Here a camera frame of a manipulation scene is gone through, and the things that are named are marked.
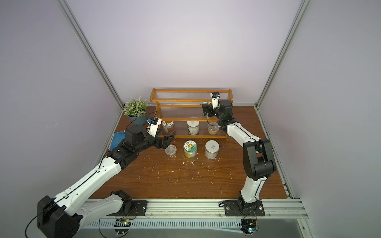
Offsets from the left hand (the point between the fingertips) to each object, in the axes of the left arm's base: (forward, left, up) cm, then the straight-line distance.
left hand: (169, 132), depth 74 cm
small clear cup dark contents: (-1, +1, -18) cm, 18 cm away
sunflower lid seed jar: (-1, -10, -16) cm, 19 cm away
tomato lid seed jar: (+14, +5, -15) cm, 21 cm away
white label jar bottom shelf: (+14, -12, -15) cm, 24 cm away
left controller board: (-37, +23, -28) cm, 52 cm away
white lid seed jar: (-1, -23, -16) cm, 28 cm away
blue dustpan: (+11, +42, -24) cm, 50 cm away
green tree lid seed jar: (+23, -20, -1) cm, 31 cm away
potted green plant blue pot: (+24, +27, -9) cm, 37 cm away
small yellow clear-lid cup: (+16, -25, -18) cm, 34 cm away
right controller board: (-37, -39, -25) cm, 59 cm away
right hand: (+24, -22, 0) cm, 33 cm away
